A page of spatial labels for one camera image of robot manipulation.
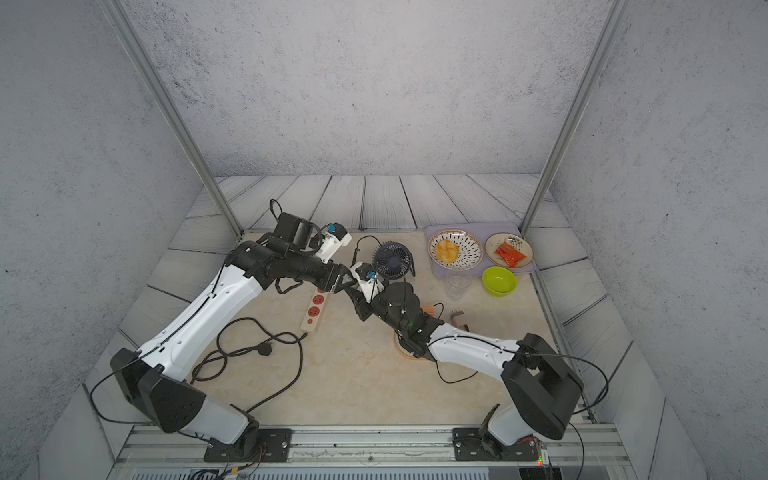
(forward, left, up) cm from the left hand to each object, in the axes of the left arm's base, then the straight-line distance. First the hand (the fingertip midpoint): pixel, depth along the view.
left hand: (353, 276), depth 73 cm
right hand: (0, +1, -3) cm, 3 cm away
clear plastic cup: (+15, -32, -25) cm, 43 cm away
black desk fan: (+20, -10, -18) cm, 29 cm away
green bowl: (+16, -46, -26) cm, 55 cm away
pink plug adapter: (+2, -30, -25) cm, 39 cm away
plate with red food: (+29, -53, -24) cm, 65 cm away
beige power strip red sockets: (+6, +15, -25) cm, 30 cm away
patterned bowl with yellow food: (+30, -33, -24) cm, 50 cm away
